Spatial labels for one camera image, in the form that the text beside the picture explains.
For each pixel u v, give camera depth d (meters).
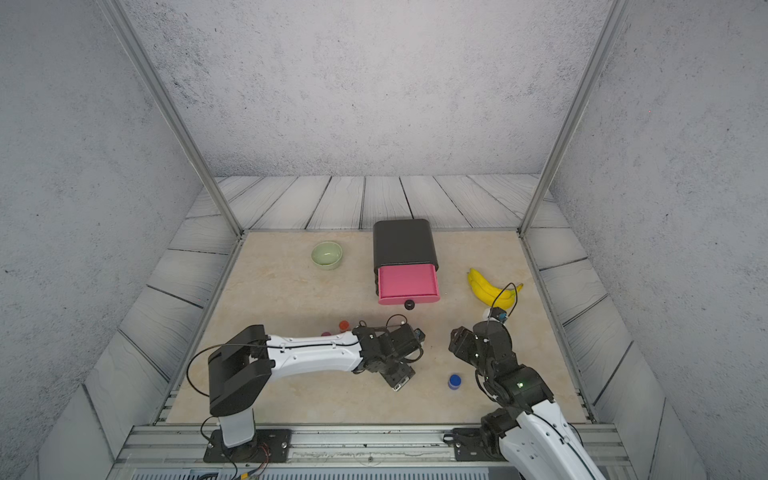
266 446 0.72
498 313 0.69
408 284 0.88
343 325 0.91
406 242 0.95
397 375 0.73
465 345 0.68
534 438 0.48
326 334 0.90
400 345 0.65
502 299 0.96
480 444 0.72
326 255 1.10
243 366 0.49
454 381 0.81
